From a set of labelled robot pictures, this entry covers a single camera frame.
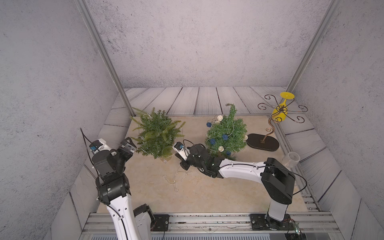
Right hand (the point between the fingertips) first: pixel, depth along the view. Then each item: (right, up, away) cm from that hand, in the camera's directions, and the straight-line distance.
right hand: (176, 154), depth 79 cm
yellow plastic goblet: (+56, +23, +2) cm, 60 cm away
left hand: (-21, +8, -10) cm, 25 cm away
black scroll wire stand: (+57, +4, +23) cm, 62 cm away
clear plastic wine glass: (+60, -3, 0) cm, 60 cm away
